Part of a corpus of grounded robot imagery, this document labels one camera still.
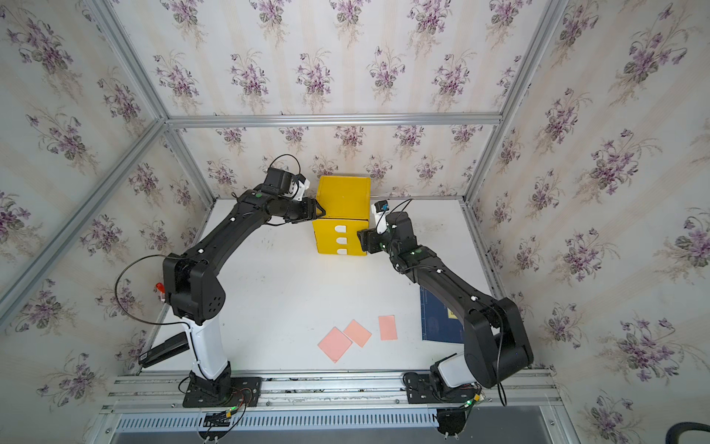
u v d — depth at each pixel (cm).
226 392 66
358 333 85
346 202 89
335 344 82
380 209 73
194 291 50
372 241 75
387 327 86
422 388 73
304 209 78
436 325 84
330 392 75
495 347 42
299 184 84
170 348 79
